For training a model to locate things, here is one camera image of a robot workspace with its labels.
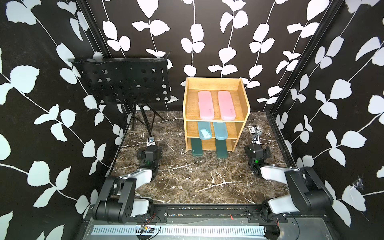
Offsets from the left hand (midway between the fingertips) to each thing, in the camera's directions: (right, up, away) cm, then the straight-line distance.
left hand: (149, 145), depth 91 cm
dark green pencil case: (+46, -3, +4) cm, 46 cm away
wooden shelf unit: (+39, +21, -13) cm, 47 cm away
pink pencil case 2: (+35, +23, -13) cm, 43 cm away
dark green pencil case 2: (+30, -3, +4) cm, 30 cm away
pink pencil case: (+46, +22, -12) cm, 52 cm away
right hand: (+68, +2, +1) cm, 68 cm away
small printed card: (+72, +9, +17) cm, 75 cm away
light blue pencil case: (+44, +9, -4) cm, 45 cm away
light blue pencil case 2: (+34, +9, -5) cm, 36 cm away
